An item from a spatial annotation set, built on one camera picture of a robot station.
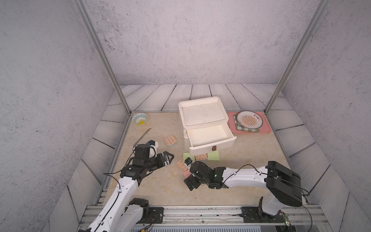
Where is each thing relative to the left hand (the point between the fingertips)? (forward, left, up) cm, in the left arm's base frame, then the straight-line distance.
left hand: (170, 158), depth 79 cm
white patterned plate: (+39, -58, -13) cm, 71 cm away
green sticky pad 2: (+8, -26, -13) cm, 30 cm away
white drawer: (+10, -22, +3) cm, 25 cm away
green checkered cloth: (+29, -49, -12) cm, 58 cm away
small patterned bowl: (+41, +28, -12) cm, 51 cm away
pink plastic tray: (+30, -67, -13) cm, 74 cm away
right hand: (-7, -11, -10) cm, 16 cm away
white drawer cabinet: (+19, -19, +9) cm, 28 cm away
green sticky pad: (+8, -8, -12) cm, 17 cm away
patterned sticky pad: (+20, +3, -13) cm, 24 cm away
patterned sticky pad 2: (+8, -18, -13) cm, 23 cm away
